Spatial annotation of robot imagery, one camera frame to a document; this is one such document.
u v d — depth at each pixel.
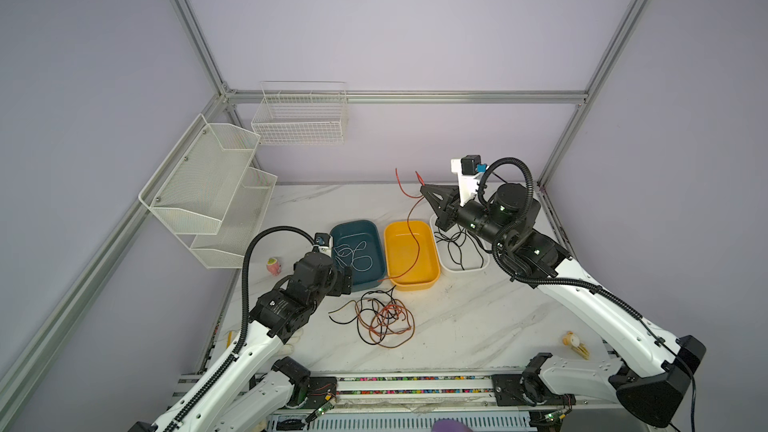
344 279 0.69
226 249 0.75
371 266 0.96
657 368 0.38
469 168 0.51
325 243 0.65
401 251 0.99
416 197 0.64
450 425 0.70
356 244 1.01
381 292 0.88
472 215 0.55
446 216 0.54
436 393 0.75
